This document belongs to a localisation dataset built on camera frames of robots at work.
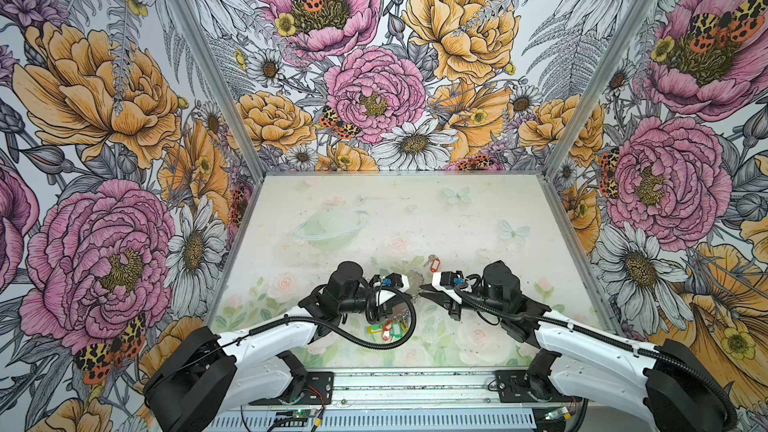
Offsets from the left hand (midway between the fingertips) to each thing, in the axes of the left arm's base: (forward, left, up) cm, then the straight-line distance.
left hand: (405, 301), depth 78 cm
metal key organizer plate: (+5, -3, 0) cm, 5 cm away
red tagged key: (+16, -10, -10) cm, 22 cm away
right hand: (-1, -5, +4) cm, 6 cm away
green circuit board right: (-24, -36, -10) cm, 44 cm away
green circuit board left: (-22, +24, -10) cm, 35 cm away
